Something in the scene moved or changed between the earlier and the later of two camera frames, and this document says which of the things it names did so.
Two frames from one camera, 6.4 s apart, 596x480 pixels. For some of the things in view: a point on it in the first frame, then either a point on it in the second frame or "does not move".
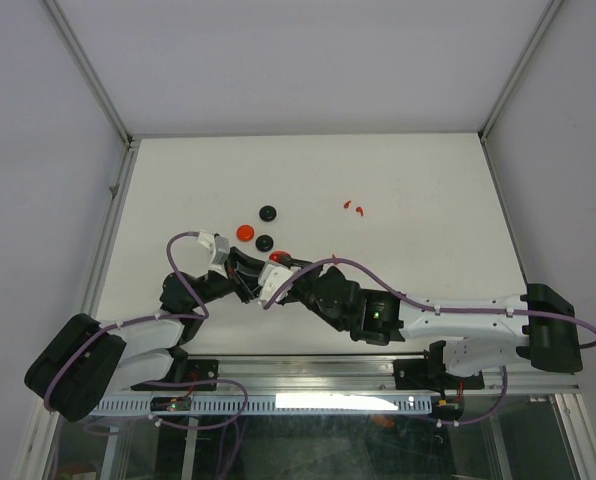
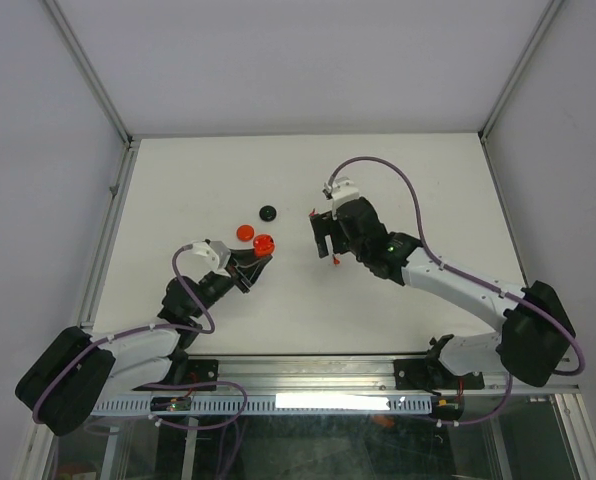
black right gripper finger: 293,262 → 323,251
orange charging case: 276,256 → 264,245
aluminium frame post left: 122,176 does not move
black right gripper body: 303,294 → 339,242
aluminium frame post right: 549,11 does not move
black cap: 267,213 does not move
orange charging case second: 245,233 does not move
